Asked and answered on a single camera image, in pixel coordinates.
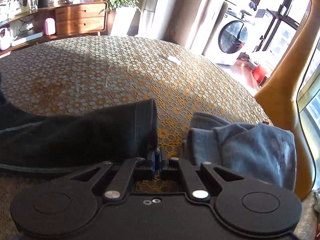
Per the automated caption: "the dark grey zip jacket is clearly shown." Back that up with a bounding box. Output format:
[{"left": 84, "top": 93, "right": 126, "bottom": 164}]
[{"left": 0, "top": 72, "right": 158, "bottom": 174}]

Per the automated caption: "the light blue folded garment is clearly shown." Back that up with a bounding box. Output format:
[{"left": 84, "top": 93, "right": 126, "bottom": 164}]
[{"left": 180, "top": 112, "right": 297, "bottom": 191}]

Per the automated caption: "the yellow lace tablecloth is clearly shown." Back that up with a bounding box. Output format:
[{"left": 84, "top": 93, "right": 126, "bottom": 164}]
[{"left": 1, "top": 36, "right": 306, "bottom": 239}]

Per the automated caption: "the mustard yellow chair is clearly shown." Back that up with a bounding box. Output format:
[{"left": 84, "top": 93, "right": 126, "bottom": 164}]
[{"left": 254, "top": 0, "right": 319, "bottom": 199}]

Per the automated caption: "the white washing machine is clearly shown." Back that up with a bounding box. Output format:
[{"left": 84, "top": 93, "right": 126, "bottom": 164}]
[{"left": 202, "top": 0, "right": 254, "bottom": 66}]

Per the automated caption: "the wooden sideboard with drawers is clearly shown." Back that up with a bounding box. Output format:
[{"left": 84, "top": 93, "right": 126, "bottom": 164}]
[{"left": 1, "top": 0, "right": 107, "bottom": 56}]

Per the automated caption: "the pink white small appliance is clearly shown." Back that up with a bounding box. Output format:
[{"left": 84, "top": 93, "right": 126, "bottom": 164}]
[{"left": 44, "top": 17, "right": 56, "bottom": 36}]

